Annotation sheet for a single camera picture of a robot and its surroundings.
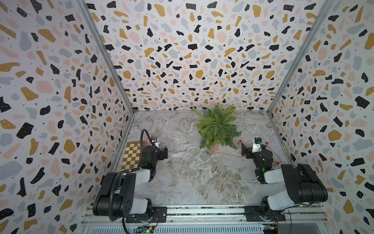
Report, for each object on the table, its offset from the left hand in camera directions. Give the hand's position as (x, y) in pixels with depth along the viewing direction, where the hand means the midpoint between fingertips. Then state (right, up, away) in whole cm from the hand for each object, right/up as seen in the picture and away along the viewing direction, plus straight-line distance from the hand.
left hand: (159, 146), depth 92 cm
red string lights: (+54, +1, +11) cm, 55 cm away
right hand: (+58, +2, -1) cm, 58 cm away
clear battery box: (+29, -7, +3) cm, 30 cm away
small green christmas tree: (+34, +13, -18) cm, 40 cm away
